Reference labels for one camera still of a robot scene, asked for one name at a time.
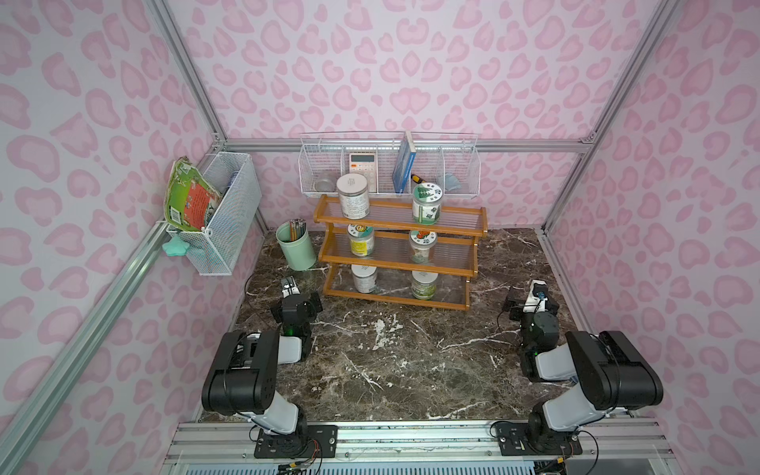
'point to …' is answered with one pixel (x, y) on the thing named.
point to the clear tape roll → (325, 185)
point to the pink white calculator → (364, 163)
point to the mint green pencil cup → (300, 255)
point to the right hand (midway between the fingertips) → (528, 287)
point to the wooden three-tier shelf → (388, 257)
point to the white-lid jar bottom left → (364, 277)
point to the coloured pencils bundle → (297, 228)
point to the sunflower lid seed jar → (361, 239)
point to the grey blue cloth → (451, 182)
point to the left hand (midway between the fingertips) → (293, 290)
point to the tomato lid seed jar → (421, 242)
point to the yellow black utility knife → (418, 179)
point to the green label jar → (423, 284)
